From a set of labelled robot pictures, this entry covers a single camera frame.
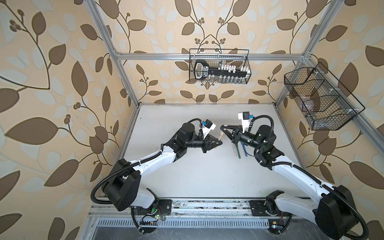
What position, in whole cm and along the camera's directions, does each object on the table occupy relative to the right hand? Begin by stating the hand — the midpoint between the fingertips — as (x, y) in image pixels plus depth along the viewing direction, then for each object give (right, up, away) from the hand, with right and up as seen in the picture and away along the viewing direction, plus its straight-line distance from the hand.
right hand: (221, 130), depth 70 cm
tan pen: (0, -2, 0) cm, 2 cm away
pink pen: (+12, -15, +24) cm, 31 cm away
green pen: (+14, -15, +24) cm, 32 cm away
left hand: (0, -5, +2) cm, 5 cm away
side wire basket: (+52, +13, +2) cm, 54 cm away
